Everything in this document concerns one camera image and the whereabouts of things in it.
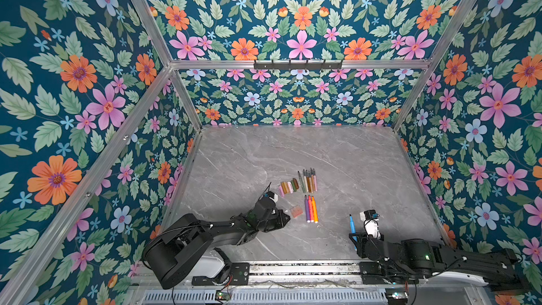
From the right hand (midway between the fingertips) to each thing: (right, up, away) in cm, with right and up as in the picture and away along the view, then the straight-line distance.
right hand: (348, 241), depth 74 cm
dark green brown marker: (-15, +17, +24) cm, 33 cm away
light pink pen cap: (-21, +15, +21) cm, 33 cm away
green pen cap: (-19, +14, +20) cm, 31 cm away
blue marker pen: (+1, +5, -1) cm, 6 cm away
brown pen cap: (-17, +15, +21) cm, 31 cm away
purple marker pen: (-14, +7, +15) cm, 21 cm away
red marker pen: (-12, +3, +12) cm, 17 cm away
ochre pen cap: (-23, +15, +21) cm, 35 cm away
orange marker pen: (-10, +7, +14) cm, 19 cm away
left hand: (-19, +6, +9) cm, 22 cm away
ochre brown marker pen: (-10, +22, +27) cm, 36 cm away
